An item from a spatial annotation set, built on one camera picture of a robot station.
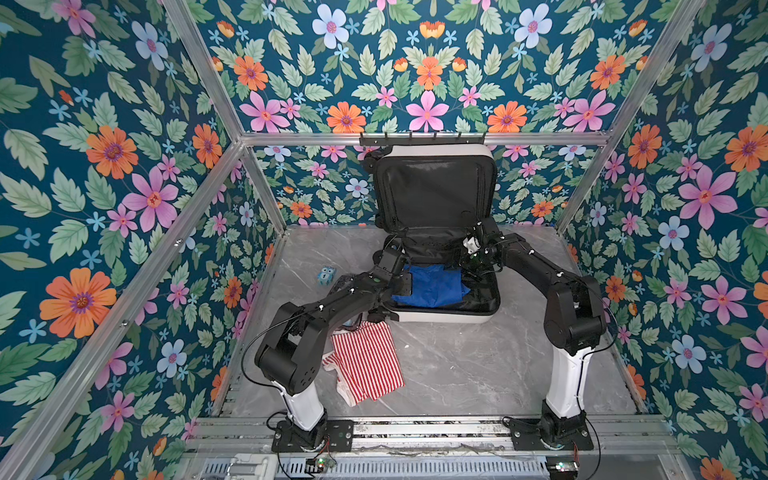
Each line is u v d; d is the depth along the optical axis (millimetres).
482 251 811
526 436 733
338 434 736
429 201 946
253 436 750
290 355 466
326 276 1041
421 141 913
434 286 961
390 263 712
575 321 531
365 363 842
